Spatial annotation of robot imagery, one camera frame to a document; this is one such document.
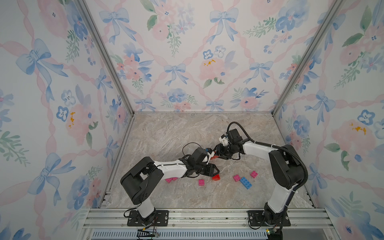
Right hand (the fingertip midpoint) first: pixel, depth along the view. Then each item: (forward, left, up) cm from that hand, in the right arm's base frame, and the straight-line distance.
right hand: (214, 154), depth 93 cm
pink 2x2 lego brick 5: (-12, -23, -3) cm, 26 cm away
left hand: (-12, -1, +2) cm, 12 cm away
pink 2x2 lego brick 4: (-14, -12, -2) cm, 19 cm away
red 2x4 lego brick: (-7, +1, +8) cm, 11 cm away
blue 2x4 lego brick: (-17, -17, -2) cm, 24 cm away
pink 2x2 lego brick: (-15, +24, -3) cm, 28 cm away
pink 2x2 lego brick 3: (-17, +8, -2) cm, 19 cm away
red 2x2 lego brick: (-15, 0, 0) cm, 15 cm away
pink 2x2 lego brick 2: (-16, +27, -2) cm, 31 cm away
